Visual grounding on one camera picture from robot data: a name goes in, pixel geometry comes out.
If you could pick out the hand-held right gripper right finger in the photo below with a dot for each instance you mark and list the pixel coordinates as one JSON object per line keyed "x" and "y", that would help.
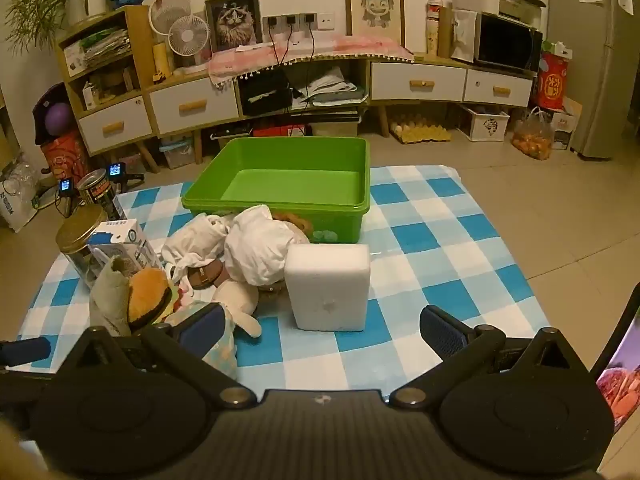
{"x": 442, "y": 331}

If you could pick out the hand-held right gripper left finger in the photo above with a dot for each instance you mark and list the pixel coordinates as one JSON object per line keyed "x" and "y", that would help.
{"x": 202, "y": 329}

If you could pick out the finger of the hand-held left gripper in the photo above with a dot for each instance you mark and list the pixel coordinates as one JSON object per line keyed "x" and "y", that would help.
{"x": 25, "y": 351}

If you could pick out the pastel printed soft toy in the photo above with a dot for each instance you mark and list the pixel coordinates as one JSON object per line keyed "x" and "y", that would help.
{"x": 225, "y": 347}

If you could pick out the pale pink plush toy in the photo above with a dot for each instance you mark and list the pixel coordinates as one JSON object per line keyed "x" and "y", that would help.
{"x": 237, "y": 305}

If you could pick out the hamburger plush toy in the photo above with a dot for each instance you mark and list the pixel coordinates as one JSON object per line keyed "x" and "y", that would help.
{"x": 147, "y": 292}

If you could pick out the white doll garment brown shoes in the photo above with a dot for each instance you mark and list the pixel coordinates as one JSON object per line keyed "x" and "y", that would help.
{"x": 195, "y": 240}

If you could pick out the large white cloth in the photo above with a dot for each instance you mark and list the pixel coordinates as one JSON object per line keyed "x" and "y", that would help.
{"x": 260, "y": 252}

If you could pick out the grey-green knitted cloth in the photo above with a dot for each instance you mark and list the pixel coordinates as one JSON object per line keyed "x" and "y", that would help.
{"x": 110, "y": 295}

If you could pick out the green plastic bin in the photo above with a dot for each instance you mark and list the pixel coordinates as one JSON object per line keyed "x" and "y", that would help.
{"x": 280, "y": 180}

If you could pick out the blue white checkered tablecloth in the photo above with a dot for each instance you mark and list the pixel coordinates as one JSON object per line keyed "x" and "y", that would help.
{"x": 440, "y": 240}

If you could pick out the white and blue carton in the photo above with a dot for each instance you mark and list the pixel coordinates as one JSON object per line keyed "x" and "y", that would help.
{"x": 125, "y": 242}

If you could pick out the white foam block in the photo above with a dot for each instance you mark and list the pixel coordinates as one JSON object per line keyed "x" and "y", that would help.
{"x": 330, "y": 285}

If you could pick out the glass jar gold lid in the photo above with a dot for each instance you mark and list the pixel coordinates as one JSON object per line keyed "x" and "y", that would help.
{"x": 77, "y": 240}

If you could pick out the white plastic sack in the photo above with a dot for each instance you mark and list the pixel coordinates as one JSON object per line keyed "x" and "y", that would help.
{"x": 15, "y": 205}

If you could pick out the small black device blue screen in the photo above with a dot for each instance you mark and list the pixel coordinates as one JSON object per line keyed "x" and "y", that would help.
{"x": 66, "y": 186}
{"x": 116, "y": 171}

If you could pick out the black printed can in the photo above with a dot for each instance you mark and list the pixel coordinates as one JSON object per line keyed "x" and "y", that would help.
{"x": 100, "y": 190}

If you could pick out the clear storage box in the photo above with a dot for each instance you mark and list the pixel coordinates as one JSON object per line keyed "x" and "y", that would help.
{"x": 177, "y": 152}

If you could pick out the phone with lit screen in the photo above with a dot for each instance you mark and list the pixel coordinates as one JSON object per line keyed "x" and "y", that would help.
{"x": 622, "y": 375}

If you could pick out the egg tray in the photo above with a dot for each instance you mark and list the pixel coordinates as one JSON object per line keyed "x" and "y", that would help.
{"x": 422, "y": 132}

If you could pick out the red patterned box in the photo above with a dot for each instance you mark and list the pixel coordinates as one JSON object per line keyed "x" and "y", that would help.
{"x": 65, "y": 152}

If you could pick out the plastic bag of oranges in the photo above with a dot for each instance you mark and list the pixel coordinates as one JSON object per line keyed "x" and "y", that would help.
{"x": 532, "y": 142}

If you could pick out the white slatted crate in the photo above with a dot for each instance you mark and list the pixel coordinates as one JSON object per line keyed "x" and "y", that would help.
{"x": 485, "y": 125}

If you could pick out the flat red box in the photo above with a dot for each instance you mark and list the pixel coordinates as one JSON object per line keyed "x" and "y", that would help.
{"x": 280, "y": 131}

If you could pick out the purple ball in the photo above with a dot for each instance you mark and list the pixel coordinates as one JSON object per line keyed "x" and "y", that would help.
{"x": 57, "y": 117}

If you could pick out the cardboard box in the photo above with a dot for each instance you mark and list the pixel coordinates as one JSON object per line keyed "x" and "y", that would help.
{"x": 565, "y": 127}

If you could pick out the black bag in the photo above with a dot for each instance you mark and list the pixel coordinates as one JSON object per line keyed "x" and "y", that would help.
{"x": 265, "y": 92}

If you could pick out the black cap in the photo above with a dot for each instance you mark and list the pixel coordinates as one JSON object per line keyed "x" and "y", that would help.
{"x": 42, "y": 105}

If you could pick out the stack of papers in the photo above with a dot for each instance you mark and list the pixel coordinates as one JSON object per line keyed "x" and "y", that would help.
{"x": 330, "y": 87}

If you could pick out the red gift bag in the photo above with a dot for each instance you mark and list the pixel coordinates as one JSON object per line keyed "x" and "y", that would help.
{"x": 550, "y": 85}

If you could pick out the yellow roll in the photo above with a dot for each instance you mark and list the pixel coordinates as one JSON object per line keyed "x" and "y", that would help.
{"x": 161, "y": 60}

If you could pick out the wooden low cabinet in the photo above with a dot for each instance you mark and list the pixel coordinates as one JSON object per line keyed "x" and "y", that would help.
{"x": 350, "y": 60}

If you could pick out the wooden shelf cabinet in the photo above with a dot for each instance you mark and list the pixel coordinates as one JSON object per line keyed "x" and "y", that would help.
{"x": 137, "y": 50}

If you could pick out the small white desk fan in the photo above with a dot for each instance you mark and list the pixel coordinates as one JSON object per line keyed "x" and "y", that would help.
{"x": 187, "y": 35}

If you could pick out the black and white microwave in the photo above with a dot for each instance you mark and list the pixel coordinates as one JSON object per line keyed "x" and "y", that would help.
{"x": 505, "y": 42}

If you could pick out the stack of newspapers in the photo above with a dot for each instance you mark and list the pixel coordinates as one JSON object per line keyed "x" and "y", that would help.
{"x": 107, "y": 47}

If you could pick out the small white box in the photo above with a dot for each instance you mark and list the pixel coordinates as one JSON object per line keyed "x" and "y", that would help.
{"x": 74, "y": 57}

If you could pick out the pink tasselled cloth runner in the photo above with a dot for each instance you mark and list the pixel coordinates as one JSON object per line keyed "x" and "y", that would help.
{"x": 350, "y": 45}

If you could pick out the stack of paper cups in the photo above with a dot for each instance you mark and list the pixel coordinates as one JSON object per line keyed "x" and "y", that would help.
{"x": 432, "y": 30}

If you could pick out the framed cat picture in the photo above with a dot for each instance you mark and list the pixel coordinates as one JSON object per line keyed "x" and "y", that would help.
{"x": 232, "y": 22}

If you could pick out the framed cartoon girl picture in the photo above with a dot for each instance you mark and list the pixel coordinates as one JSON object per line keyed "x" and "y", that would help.
{"x": 374, "y": 7}

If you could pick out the green potted plant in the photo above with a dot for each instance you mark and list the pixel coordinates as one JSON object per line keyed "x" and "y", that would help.
{"x": 82, "y": 0}

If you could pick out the wall socket panel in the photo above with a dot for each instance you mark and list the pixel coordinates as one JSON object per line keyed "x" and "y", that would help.
{"x": 325, "y": 21}

